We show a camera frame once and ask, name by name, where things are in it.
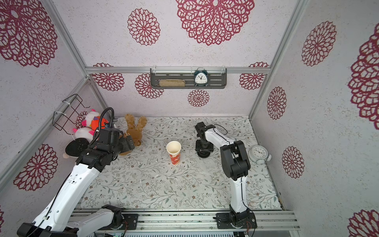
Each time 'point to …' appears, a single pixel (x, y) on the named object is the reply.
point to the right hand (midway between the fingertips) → (202, 148)
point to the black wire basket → (62, 120)
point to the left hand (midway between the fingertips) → (124, 143)
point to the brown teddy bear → (134, 131)
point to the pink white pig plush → (84, 132)
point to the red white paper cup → (174, 148)
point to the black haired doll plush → (75, 147)
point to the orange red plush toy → (95, 122)
